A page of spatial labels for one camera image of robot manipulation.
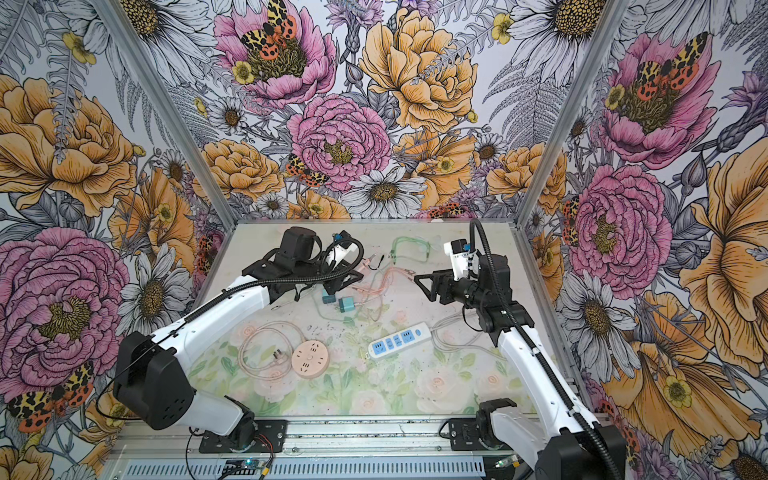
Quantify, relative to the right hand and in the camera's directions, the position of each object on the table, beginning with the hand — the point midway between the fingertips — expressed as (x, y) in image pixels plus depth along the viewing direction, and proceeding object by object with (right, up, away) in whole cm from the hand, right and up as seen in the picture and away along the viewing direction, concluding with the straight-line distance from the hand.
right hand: (424, 286), depth 76 cm
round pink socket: (-31, -21, +9) cm, 39 cm away
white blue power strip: (-1, -16, +14) cm, 21 cm away
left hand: (-18, +1, +4) cm, 18 cm away
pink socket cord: (-41, -15, +18) cm, 48 cm away
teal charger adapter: (-28, -6, +21) cm, 35 cm away
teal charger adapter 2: (-23, -8, +21) cm, 32 cm away
